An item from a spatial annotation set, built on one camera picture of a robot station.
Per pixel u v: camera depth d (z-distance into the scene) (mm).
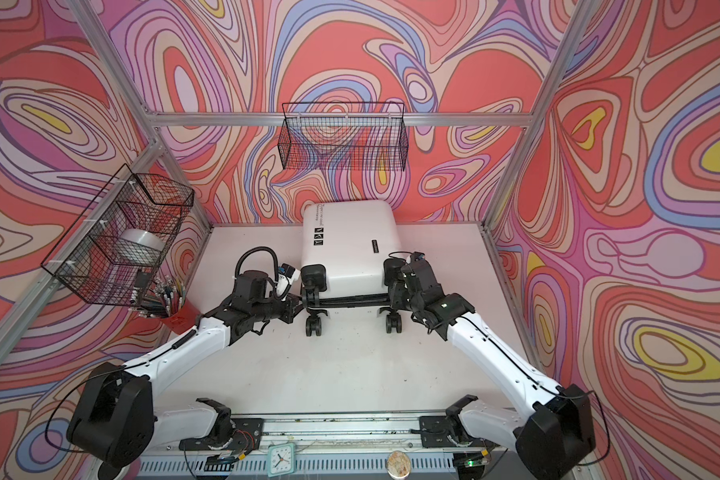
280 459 688
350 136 967
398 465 691
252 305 664
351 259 810
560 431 378
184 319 863
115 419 406
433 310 548
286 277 750
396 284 703
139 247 704
